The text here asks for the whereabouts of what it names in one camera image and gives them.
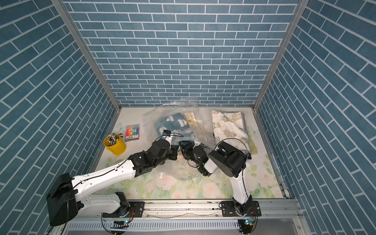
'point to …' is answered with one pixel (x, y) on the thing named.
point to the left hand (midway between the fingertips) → (183, 148)
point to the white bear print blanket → (230, 127)
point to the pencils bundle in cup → (111, 138)
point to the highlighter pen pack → (132, 132)
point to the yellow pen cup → (119, 148)
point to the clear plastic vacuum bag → (179, 169)
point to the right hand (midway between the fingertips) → (179, 145)
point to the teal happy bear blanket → (175, 124)
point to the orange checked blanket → (193, 123)
